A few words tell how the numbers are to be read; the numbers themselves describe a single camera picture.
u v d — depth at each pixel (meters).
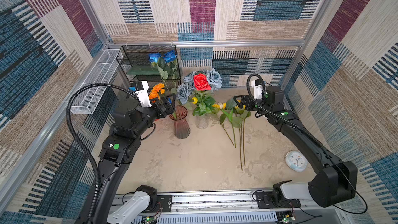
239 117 1.01
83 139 0.75
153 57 0.73
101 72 0.84
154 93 0.73
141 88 0.52
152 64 0.74
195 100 0.76
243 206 0.73
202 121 0.98
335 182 0.40
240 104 0.71
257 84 0.69
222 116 1.03
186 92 0.72
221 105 1.05
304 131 0.50
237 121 1.00
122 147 0.41
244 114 1.02
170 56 0.73
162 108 0.52
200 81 0.67
